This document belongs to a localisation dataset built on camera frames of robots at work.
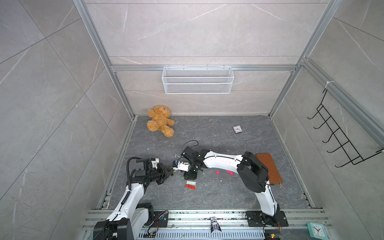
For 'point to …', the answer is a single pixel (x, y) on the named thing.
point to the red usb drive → (190, 186)
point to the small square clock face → (237, 129)
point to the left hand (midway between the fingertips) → (175, 167)
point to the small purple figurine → (214, 224)
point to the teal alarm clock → (317, 231)
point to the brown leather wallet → (274, 177)
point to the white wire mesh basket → (198, 80)
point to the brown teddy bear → (160, 114)
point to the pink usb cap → (217, 172)
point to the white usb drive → (191, 182)
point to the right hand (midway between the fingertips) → (188, 174)
